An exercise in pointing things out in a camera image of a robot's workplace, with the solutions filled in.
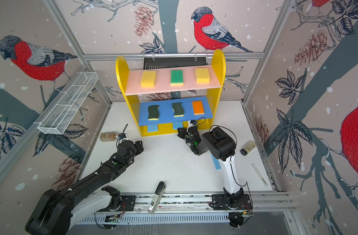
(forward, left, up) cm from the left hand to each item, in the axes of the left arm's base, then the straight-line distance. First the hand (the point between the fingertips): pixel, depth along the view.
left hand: (138, 143), depth 86 cm
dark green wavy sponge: (+18, -8, +6) cm, 21 cm away
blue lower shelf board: (+17, -16, +6) cm, 24 cm away
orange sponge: (+22, -37, +7) cm, 44 cm away
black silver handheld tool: (-28, -14, -6) cm, 32 cm away
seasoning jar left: (+8, +22, -5) cm, 24 cm away
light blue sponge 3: (-8, -47, -8) cm, 49 cm away
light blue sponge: (+15, -6, -6) cm, 18 cm away
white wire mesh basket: (+13, +36, +21) cm, 44 cm away
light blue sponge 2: (+18, -23, -6) cm, 30 cm away
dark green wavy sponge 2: (+22, -24, +6) cm, 33 cm away
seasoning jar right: (-2, -67, -4) cm, 68 cm away
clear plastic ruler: (-16, -72, -9) cm, 74 cm away
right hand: (+13, -22, -8) cm, 26 cm away
